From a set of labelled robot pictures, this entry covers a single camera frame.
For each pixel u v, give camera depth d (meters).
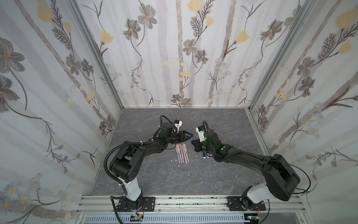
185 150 0.95
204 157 0.91
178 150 0.95
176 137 0.79
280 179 0.43
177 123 0.84
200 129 0.77
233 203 0.74
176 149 0.95
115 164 0.48
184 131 0.82
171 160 0.91
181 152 0.93
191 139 0.86
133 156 0.49
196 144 0.76
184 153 0.93
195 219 0.70
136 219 0.73
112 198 0.66
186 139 0.81
